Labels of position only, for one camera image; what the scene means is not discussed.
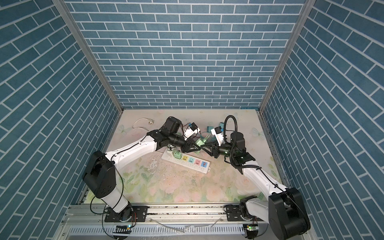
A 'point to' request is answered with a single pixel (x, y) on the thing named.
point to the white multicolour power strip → (188, 161)
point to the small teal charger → (209, 128)
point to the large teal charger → (222, 124)
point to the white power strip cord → (150, 122)
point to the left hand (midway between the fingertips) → (198, 147)
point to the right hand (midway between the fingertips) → (201, 144)
